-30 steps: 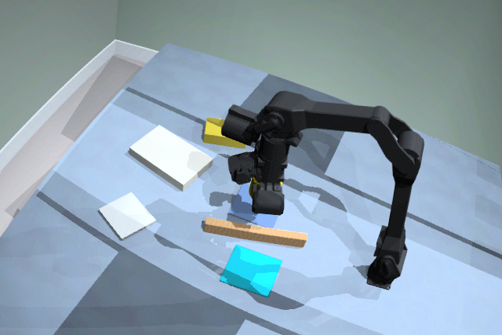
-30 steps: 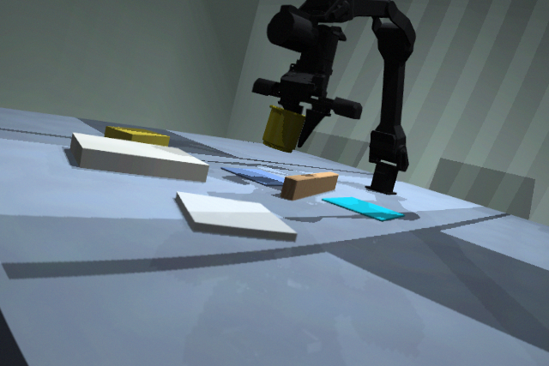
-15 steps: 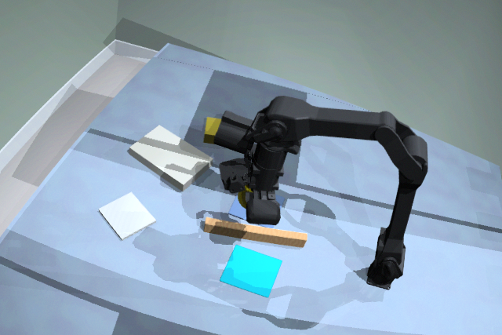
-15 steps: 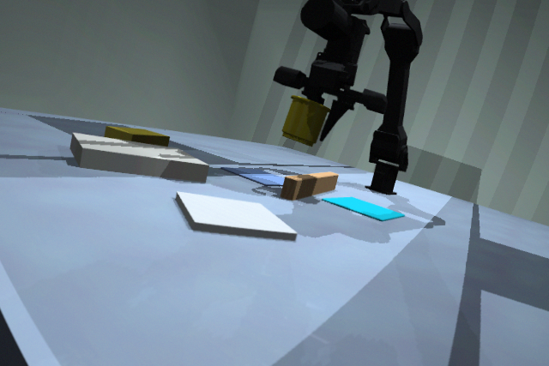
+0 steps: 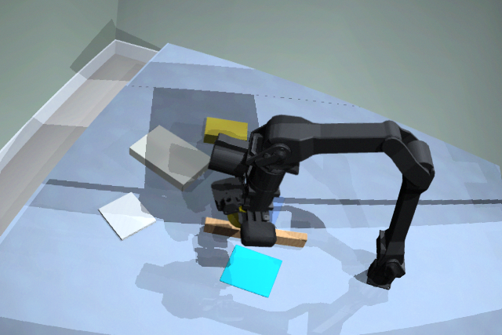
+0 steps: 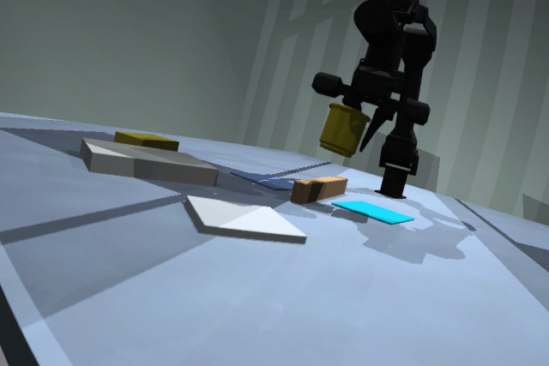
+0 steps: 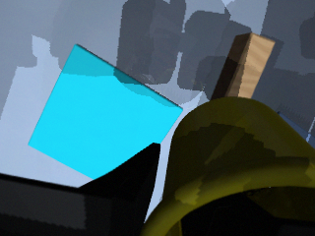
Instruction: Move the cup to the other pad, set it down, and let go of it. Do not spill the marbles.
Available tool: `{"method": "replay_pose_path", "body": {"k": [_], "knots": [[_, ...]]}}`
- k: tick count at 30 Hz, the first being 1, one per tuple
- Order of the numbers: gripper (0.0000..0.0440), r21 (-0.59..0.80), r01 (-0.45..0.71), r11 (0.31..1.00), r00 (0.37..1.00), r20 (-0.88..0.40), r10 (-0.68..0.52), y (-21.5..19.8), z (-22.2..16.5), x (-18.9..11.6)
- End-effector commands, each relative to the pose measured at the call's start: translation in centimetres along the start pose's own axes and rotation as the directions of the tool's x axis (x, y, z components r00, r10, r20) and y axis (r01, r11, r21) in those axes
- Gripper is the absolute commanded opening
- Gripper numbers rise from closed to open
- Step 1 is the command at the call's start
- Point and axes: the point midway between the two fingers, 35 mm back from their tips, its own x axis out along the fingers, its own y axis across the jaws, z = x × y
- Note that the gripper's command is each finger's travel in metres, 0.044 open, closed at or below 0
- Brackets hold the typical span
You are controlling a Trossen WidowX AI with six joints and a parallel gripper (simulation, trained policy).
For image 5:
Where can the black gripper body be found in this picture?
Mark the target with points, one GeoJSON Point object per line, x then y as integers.
{"type": "Point", "coordinates": [257, 231]}

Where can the yellow rectangular block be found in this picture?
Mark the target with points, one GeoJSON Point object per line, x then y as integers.
{"type": "Point", "coordinates": [231, 128]}

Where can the white flat slab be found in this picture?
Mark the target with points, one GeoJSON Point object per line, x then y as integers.
{"type": "Point", "coordinates": [127, 216]}

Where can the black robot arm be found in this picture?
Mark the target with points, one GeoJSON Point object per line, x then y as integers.
{"type": "Point", "coordinates": [279, 146]}

